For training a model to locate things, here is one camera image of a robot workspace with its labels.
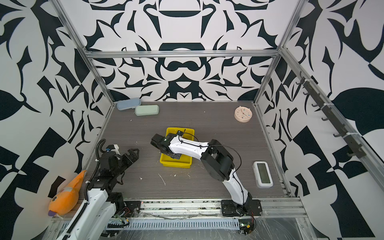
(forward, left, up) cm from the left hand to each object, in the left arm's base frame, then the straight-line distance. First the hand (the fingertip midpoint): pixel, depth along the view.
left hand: (132, 151), depth 84 cm
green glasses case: (+36, -1, -6) cm, 36 cm away
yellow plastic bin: (-3, -29, -8) cm, 30 cm away
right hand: (+2, -20, -5) cm, 21 cm away
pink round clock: (+29, -71, -6) cm, 77 cm away
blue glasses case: (+43, +14, -6) cm, 46 cm away
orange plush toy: (-23, +25, +1) cm, 33 cm away
